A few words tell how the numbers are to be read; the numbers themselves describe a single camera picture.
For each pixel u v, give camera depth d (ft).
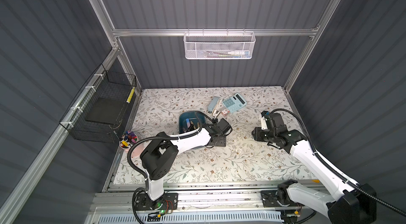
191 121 3.36
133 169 1.55
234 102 3.62
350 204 1.24
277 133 1.97
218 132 2.26
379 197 1.21
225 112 3.44
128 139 2.65
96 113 2.33
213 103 3.56
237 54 2.94
